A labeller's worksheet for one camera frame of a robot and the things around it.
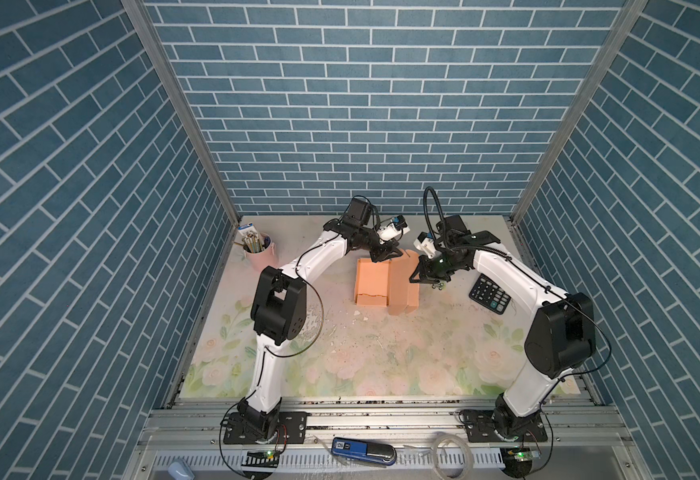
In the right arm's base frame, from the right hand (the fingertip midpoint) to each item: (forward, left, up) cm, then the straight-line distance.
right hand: (409, 275), depth 85 cm
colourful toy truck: (+7, -12, -15) cm, 20 cm away
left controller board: (-45, +34, -18) cm, 59 cm away
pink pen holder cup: (+7, +46, -5) cm, 47 cm away
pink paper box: (+4, +6, -11) cm, 13 cm away
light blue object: (-49, +51, -12) cm, 71 cm away
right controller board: (-40, -27, -18) cm, 52 cm away
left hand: (+10, +4, +1) cm, 11 cm away
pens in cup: (+8, +50, +4) cm, 50 cm away
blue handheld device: (-41, +10, -11) cm, 44 cm away
